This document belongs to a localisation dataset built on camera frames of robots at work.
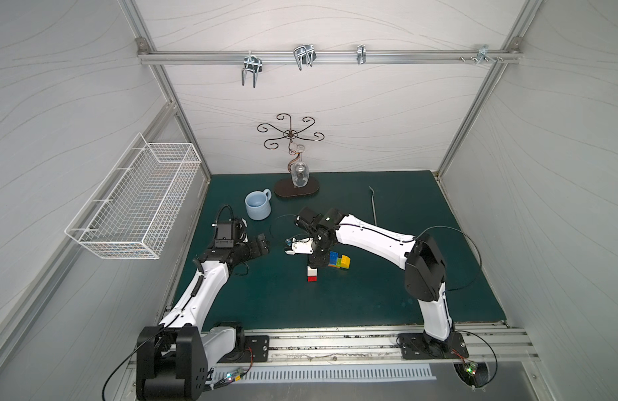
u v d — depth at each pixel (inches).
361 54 30.9
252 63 30.8
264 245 30.3
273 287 34.1
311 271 32.3
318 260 28.9
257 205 39.9
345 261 34.7
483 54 30.1
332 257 34.8
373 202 43.0
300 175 37.7
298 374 27.7
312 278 33.8
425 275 19.3
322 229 24.0
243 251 29.1
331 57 31.3
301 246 29.5
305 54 30.2
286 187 43.5
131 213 26.9
